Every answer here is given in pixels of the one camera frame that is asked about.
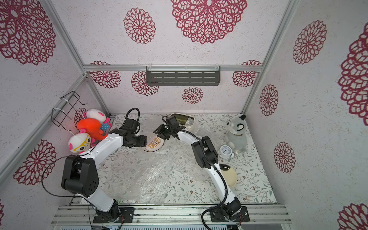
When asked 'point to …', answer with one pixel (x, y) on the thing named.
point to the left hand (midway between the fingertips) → (142, 143)
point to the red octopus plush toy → (92, 127)
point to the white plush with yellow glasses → (81, 142)
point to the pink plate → (155, 144)
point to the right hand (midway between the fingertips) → (153, 131)
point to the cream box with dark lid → (183, 120)
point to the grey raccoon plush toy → (237, 126)
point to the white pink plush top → (96, 114)
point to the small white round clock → (225, 152)
